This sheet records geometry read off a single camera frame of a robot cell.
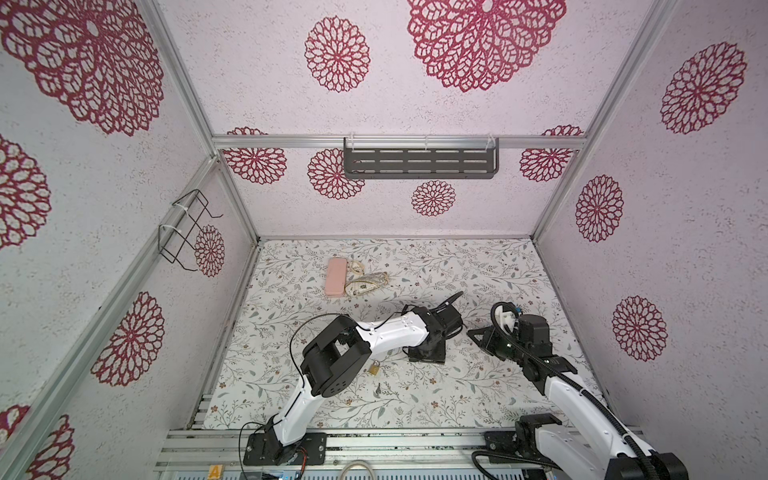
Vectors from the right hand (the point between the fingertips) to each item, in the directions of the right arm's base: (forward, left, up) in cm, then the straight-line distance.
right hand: (469, 329), depth 83 cm
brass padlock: (-8, +27, -11) cm, 30 cm away
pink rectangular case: (+27, +43, -9) cm, 51 cm away
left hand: (-5, +10, -11) cm, 16 cm away
